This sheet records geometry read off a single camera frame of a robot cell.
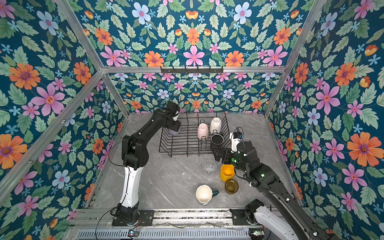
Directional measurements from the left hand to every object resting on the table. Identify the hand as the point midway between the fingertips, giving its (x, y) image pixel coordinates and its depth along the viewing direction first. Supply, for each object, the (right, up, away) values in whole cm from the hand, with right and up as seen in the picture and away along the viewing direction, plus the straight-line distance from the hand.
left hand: (176, 122), depth 98 cm
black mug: (+27, -12, 0) cm, 30 cm away
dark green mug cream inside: (+19, -39, -20) cm, 47 cm away
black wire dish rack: (+7, -15, +2) cm, 16 cm away
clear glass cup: (+22, -29, -8) cm, 37 cm away
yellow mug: (+32, -30, -10) cm, 45 cm away
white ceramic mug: (+26, -2, +1) cm, 26 cm away
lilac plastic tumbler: (-3, -7, +6) cm, 10 cm away
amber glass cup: (+34, -37, -15) cm, 53 cm away
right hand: (+25, -14, -28) cm, 40 cm away
